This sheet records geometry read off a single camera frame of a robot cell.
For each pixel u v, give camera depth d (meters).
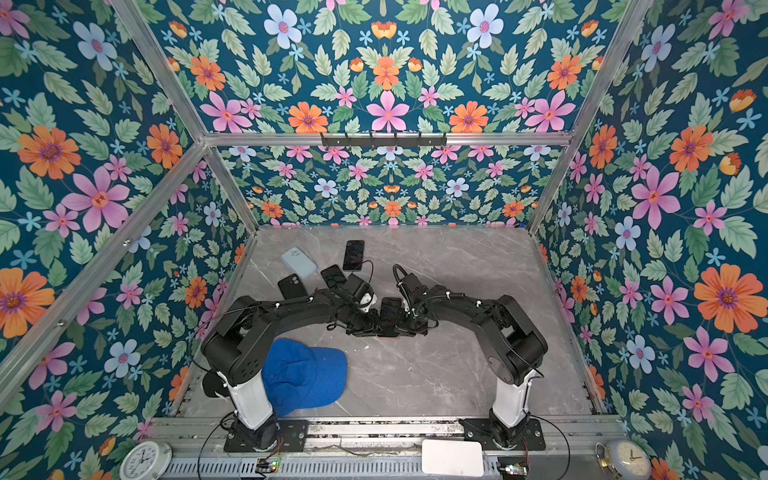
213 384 0.75
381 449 0.72
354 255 1.11
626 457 0.68
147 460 0.68
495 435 0.65
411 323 0.80
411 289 0.75
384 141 0.92
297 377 0.81
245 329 0.54
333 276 1.02
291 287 1.03
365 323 0.82
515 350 0.49
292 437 0.73
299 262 1.09
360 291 0.78
